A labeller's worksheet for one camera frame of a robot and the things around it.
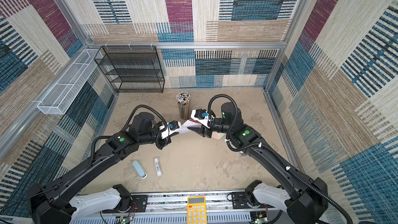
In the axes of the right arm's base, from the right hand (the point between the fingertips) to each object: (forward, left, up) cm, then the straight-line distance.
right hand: (192, 121), depth 68 cm
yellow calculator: (-29, 0, -28) cm, 41 cm away
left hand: (0, +8, -6) cm, 10 cm away
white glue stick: (-10, +20, -27) cm, 35 cm away
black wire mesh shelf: (+52, +43, -11) cm, 68 cm away
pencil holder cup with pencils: (+23, +6, -11) cm, 26 cm away
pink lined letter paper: (-1, +1, +1) cm, 2 cm away
